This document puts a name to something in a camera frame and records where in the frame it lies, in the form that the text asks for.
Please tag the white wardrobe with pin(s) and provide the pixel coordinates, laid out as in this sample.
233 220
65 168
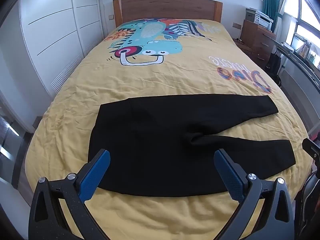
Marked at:
50 30

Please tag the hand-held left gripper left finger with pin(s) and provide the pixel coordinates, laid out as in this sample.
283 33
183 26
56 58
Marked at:
96 175

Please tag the teal curtain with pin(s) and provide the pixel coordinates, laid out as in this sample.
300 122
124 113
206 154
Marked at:
271 0

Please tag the black pants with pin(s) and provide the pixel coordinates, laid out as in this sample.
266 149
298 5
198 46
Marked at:
155 142

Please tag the white printer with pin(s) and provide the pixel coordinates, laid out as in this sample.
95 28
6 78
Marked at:
262 20

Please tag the wooden dresser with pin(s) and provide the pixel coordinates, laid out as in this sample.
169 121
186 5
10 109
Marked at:
257 40

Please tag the yellow printed bedspread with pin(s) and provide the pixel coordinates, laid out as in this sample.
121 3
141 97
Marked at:
175 80

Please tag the white vent grille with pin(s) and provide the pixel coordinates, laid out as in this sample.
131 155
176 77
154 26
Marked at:
67 72

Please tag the wooden headboard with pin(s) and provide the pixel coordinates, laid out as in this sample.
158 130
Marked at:
167 7

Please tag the black bag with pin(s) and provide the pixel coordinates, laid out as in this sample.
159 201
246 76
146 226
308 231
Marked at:
272 62

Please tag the window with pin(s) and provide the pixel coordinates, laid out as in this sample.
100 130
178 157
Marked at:
307 17

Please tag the wall outlet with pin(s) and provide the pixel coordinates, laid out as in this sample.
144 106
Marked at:
236 25

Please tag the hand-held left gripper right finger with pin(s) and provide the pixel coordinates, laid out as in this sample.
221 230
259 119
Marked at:
226 175

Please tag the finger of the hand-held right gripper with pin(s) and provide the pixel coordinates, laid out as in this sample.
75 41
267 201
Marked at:
310 147

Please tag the dark desk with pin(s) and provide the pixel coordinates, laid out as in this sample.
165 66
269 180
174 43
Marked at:
300 60

